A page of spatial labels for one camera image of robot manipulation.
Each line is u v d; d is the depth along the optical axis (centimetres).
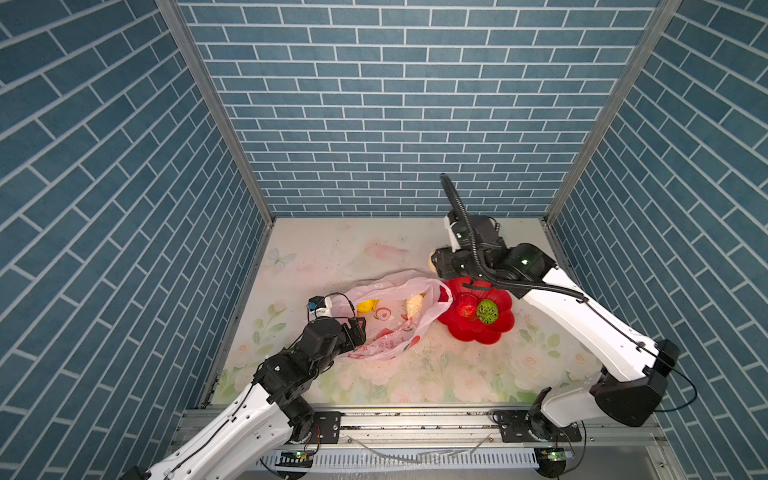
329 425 74
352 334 69
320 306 67
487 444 72
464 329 91
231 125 94
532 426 67
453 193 52
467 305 91
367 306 92
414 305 91
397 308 95
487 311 89
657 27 73
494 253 50
